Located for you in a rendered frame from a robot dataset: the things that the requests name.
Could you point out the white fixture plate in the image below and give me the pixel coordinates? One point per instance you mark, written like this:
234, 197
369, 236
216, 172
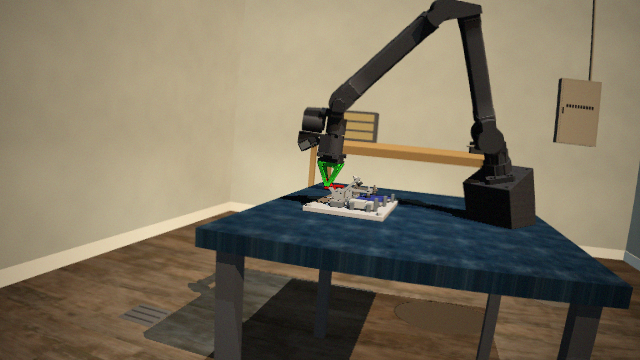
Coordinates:
322, 205

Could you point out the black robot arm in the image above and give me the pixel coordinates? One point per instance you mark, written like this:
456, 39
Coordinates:
485, 135

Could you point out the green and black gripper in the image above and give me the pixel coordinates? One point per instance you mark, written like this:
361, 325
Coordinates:
333, 159

